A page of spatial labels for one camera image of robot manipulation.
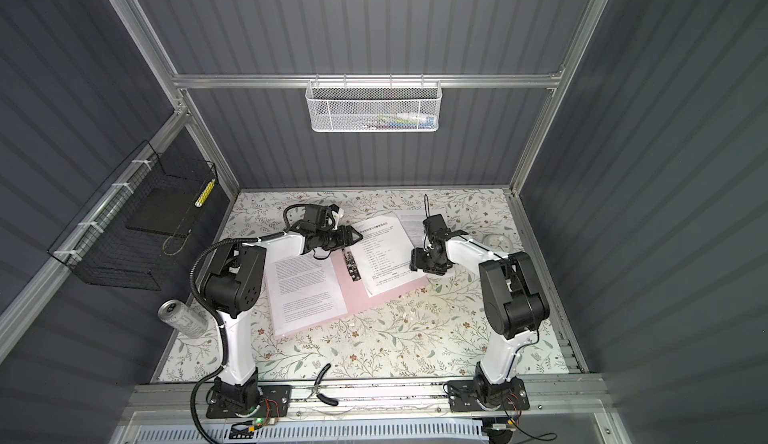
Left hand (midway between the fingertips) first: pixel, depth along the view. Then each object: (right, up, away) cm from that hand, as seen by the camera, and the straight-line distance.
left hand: (357, 238), depth 101 cm
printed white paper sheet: (-16, -16, -9) cm, 24 cm away
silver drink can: (-42, -19, -25) cm, 52 cm away
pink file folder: (+1, -18, -9) cm, 20 cm away
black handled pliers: (-7, -35, -24) cm, 43 cm away
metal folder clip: (-1, -9, -2) cm, 10 cm away
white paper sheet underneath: (+10, -6, +1) cm, 11 cm away
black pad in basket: (-46, +9, -25) cm, 53 cm away
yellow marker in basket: (-40, +13, -19) cm, 46 cm away
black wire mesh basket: (-52, +1, -36) cm, 64 cm away
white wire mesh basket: (+5, +54, +23) cm, 59 cm away
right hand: (+22, -9, -5) cm, 24 cm away
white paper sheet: (+20, +5, +10) cm, 23 cm away
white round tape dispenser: (+48, -2, +1) cm, 48 cm away
